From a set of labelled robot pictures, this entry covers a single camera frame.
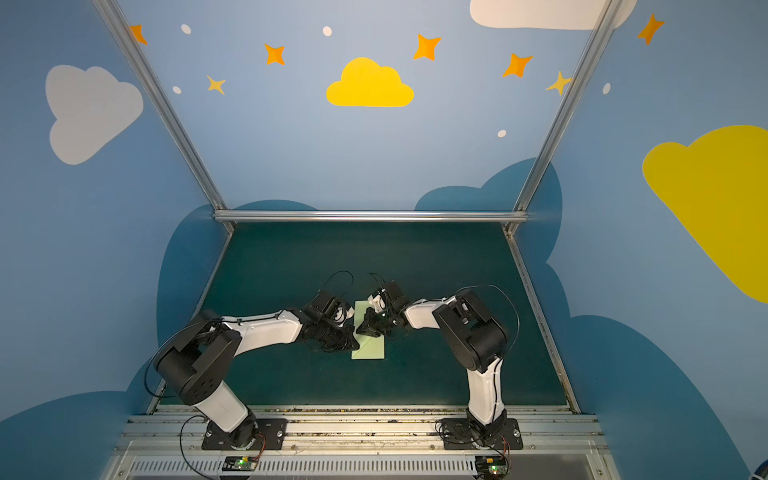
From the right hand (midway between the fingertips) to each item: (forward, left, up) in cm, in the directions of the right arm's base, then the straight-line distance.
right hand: (356, 329), depth 92 cm
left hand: (-6, -2, +1) cm, 7 cm away
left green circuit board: (-36, +24, -2) cm, 43 cm away
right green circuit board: (-33, -37, -2) cm, 50 cm away
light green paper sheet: (-5, -5, -2) cm, 7 cm away
